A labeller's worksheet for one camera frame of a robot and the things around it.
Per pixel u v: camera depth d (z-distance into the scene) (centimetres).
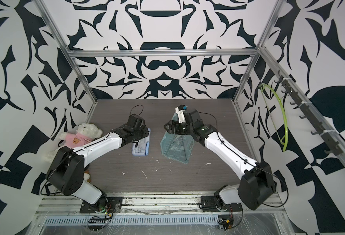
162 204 76
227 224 71
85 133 89
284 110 69
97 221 73
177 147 94
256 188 40
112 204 74
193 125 60
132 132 68
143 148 92
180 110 72
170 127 70
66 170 44
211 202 75
